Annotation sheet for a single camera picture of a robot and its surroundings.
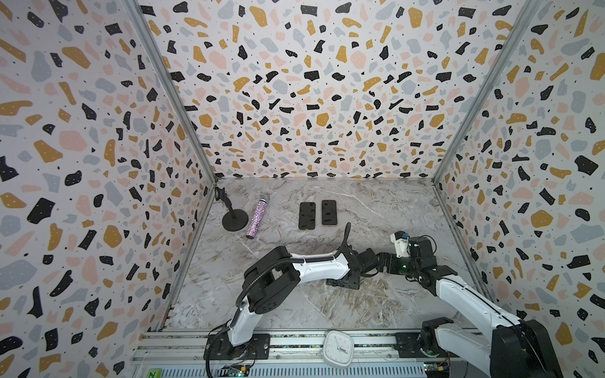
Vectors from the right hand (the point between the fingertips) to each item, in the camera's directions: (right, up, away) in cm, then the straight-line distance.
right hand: (377, 255), depth 86 cm
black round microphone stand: (-58, +12, +17) cm, 62 cm away
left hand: (-10, -9, 0) cm, 14 cm away
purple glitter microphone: (-49, +12, +17) cm, 53 cm away
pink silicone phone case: (-16, +14, +24) cm, 32 cm away
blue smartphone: (-18, +1, -27) cm, 32 cm away
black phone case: (-27, +13, +20) cm, 36 cm away
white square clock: (-16, -25, -15) cm, 33 cm away
